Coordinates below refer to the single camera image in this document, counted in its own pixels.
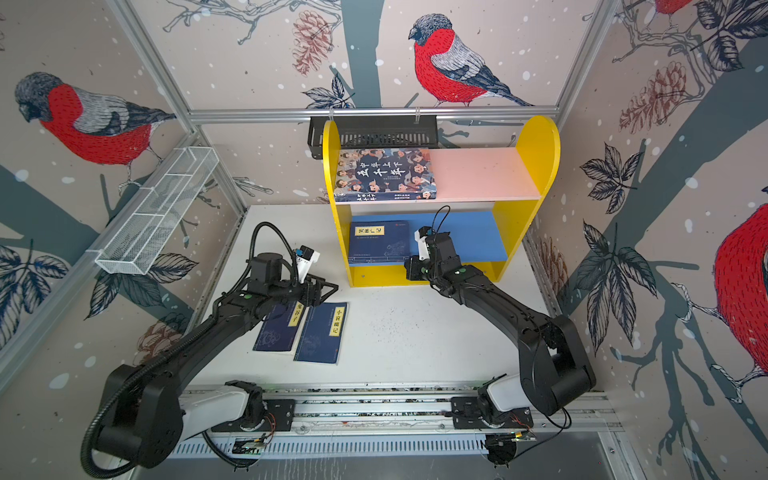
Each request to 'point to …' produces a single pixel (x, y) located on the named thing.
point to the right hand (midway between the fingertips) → (403, 266)
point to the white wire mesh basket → (147, 223)
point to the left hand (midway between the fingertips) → (328, 284)
